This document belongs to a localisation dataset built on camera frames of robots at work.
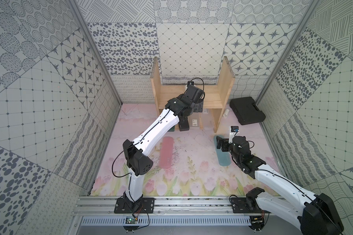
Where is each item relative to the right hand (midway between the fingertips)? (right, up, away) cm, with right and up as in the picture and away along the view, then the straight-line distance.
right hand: (225, 138), depth 84 cm
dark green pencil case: (-32, +4, +13) cm, 35 cm away
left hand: (-20, +22, -6) cm, 30 cm away
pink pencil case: (-35, -13, +7) cm, 38 cm away
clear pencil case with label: (-17, +10, +15) cm, 25 cm away
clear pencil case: (-7, +11, +17) cm, 22 cm away
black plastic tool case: (+25, +17, +27) cm, 41 cm away
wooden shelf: (-5, +25, +4) cm, 26 cm away
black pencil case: (-24, +7, +13) cm, 29 cm away
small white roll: (+8, +16, +24) cm, 30 cm away
